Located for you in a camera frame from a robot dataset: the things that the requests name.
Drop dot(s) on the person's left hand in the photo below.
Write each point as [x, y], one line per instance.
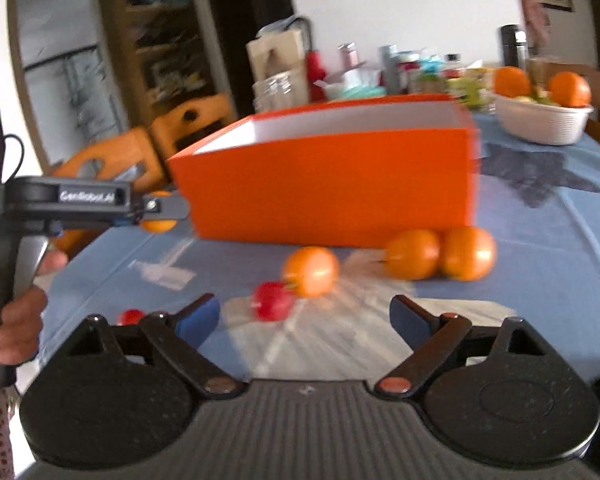
[22, 327]

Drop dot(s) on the black thermos flask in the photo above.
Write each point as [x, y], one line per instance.
[512, 42]

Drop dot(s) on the pink hanging cloth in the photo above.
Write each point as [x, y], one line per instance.
[532, 10]

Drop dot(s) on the red folded umbrella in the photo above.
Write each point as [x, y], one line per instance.
[315, 75]

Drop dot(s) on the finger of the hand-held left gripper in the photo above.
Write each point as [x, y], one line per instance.
[170, 207]

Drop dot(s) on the pink tumbler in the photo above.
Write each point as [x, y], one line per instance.
[347, 55]

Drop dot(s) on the green cartoon mug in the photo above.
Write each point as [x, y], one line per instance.
[470, 91]

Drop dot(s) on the beige paper bag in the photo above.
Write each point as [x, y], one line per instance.
[275, 55]

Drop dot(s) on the green tissue box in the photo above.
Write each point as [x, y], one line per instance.
[355, 85]

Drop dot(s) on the large orange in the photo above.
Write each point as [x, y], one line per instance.
[511, 81]
[570, 89]

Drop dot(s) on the blue star-printed tablecloth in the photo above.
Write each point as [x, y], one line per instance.
[530, 240]

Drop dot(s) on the orange cardboard box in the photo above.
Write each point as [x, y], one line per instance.
[330, 190]

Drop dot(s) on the small orange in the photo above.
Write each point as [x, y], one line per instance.
[157, 226]
[311, 271]
[412, 255]
[472, 252]

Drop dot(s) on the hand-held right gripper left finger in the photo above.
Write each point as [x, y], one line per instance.
[200, 317]

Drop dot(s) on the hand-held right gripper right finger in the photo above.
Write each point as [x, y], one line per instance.
[410, 317]

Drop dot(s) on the tall wooden shelf cabinet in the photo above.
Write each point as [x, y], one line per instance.
[145, 45]

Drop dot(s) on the clear glass jars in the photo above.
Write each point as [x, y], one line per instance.
[272, 91]

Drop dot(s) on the grey metal bottle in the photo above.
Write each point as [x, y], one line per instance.
[389, 70]

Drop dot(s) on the small red apple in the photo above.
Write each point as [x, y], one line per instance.
[130, 316]
[274, 301]

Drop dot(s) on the white perforated plastic basket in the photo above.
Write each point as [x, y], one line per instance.
[542, 122]

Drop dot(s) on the yellow apple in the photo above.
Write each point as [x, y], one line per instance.
[537, 97]

